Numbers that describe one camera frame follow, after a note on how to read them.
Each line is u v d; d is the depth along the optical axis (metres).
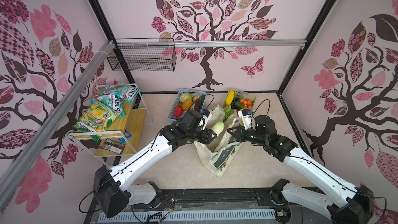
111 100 0.65
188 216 0.70
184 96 1.07
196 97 1.07
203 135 0.64
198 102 1.03
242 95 1.10
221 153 0.74
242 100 1.09
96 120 0.60
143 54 0.95
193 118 0.54
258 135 0.60
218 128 0.74
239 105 1.03
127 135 0.78
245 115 0.65
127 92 0.69
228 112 0.76
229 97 1.07
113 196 0.37
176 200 0.74
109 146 0.73
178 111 1.08
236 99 1.09
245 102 1.07
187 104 1.03
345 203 0.39
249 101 1.07
